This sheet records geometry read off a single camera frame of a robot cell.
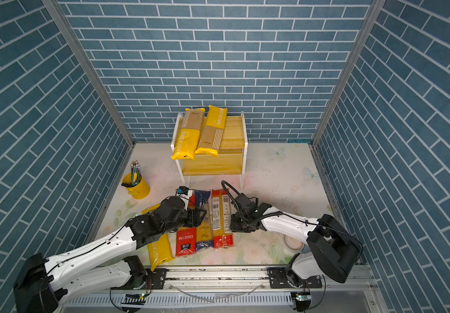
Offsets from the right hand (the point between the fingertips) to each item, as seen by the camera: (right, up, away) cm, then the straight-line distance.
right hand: (233, 227), depth 84 cm
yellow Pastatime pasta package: (-30, -8, -5) cm, 31 cm away
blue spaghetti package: (-12, -2, -2) cm, 13 cm away
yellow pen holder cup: (-45, +15, +7) cm, 48 cm away
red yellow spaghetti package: (-20, -3, -2) cm, 20 cm away
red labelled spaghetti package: (-5, +4, +2) cm, 7 cm away
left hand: (-11, +8, -7) cm, 15 cm away
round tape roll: (+26, -7, -3) cm, 27 cm away
